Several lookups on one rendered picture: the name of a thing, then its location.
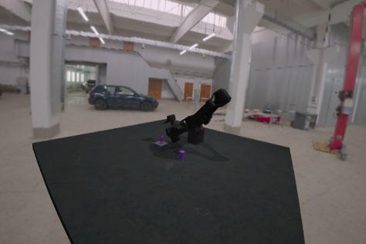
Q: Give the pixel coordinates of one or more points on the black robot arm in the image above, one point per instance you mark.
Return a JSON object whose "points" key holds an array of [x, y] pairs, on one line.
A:
{"points": [[202, 116]]}

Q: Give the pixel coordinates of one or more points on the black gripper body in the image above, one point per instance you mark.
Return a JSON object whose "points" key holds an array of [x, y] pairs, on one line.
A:
{"points": [[171, 119]]}

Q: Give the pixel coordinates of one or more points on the purple cylinder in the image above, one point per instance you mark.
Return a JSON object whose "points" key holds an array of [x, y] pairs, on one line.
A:
{"points": [[181, 155]]}

